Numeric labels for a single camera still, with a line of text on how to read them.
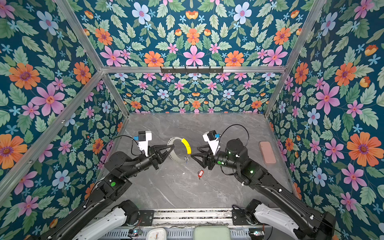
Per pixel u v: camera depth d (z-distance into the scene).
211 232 0.69
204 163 0.56
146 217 0.74
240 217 0.73
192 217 0.75
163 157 0.57
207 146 0.63
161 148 0.57
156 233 0.68
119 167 0.46
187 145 0.61
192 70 0.93
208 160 0.55
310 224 0.39
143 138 0.52
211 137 0.54
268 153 0.91
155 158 0.53
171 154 0.59
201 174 0.88
